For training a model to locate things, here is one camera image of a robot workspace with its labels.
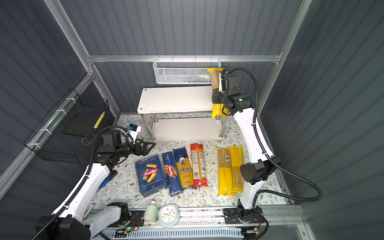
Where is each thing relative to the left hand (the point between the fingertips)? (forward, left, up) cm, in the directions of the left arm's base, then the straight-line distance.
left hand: (148, 142), depth 78 cm
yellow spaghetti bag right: (-1, -52, -19) cm, 55 cm away
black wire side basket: (+1, +40, +8) cm, 41 cm away
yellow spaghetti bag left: (-11, -42, -18) cm, 47 cm away
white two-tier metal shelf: (+40, -16, -19) cm, 47 cm away
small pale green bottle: (-30, -2, -14) cm, 34 cm away
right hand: (+15, -38, +19) cm, 45 cm away
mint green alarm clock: (-31, -10, -18) cm, 37 cm away
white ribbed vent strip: (-38, -11, -22) cm, 46 cm away
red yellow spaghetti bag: (-6, -27, -18) cm, 33 cm away
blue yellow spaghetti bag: (-7, -18, -19) cm, 27 cm away
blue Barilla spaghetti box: (-11, -11, -17) cm, 23 cm away
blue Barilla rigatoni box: (-12, 0, -14) cm, 19 cm away
